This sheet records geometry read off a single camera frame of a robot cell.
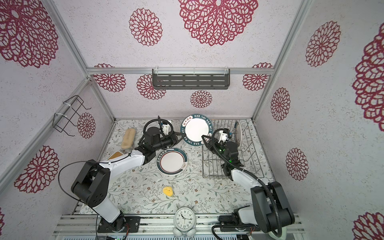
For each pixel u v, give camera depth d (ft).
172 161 3.13
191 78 3.10
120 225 2.17
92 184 1.50
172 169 3.05
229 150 2.09
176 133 2.51
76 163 1.51
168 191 2.73
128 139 3.37
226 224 2.42
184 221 2.34
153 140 2.18
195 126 2.66
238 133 3.10
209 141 2.50
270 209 1.39
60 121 2.38
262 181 1.55
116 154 3.10
